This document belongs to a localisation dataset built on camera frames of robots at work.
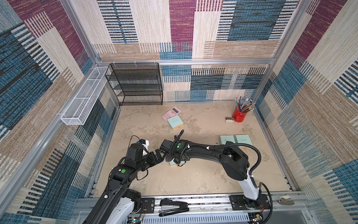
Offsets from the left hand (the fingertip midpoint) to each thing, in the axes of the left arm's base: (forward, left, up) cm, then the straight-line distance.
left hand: (161, 156), depth 77 cm
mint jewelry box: (+17, -41, -11) cm, 46 cm away
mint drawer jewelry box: (+16, -53, -10) cm, 56 cm away
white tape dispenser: (+33, -48, -10) cm, 59 cm away
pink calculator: (+42, -5, -11) cm, 43 cm away
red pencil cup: (+32, -53, -6) cm, 63 cm away
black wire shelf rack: (+56, +23, +6) cm, 61 cm away
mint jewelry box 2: (+31, -7, -11) cm, 34 cm away
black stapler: (-22, -4, -15) cm, 26 cm away
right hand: (+5, -9, -12) cm, 15 cm away
